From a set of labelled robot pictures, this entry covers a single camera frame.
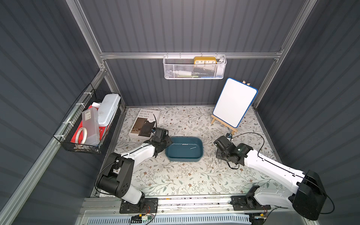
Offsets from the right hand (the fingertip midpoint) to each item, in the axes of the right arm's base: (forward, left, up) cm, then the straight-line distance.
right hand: (222, 152), depth 83 cm
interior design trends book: (+29, +53, -7) cm, 61 cm away
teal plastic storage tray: (+7, +22, -9) cm, 25 cm away
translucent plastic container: (+4, +69, +24) cm, 74 cm away
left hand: (+10, +33, -4) cm, 34 cm away
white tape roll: (-5, +67, +25) cm, 72 cm away
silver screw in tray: (+8, +17, -9) cm, 21 cm away
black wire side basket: (-5, +75, +26) cm, 80 cm away
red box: (+1, +64, +20) cm, 67 cm away
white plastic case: (+14, +65, +23) cm, 70 cm away
